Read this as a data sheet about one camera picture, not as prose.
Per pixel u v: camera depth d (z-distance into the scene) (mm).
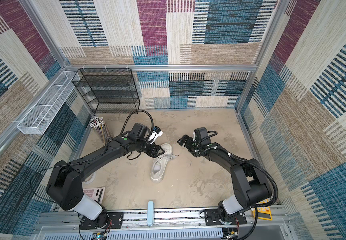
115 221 733
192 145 790
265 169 416
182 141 823
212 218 729
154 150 730
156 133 754
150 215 731
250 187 442
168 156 910
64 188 430
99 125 892
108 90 1101
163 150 799
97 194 794
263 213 739
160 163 850
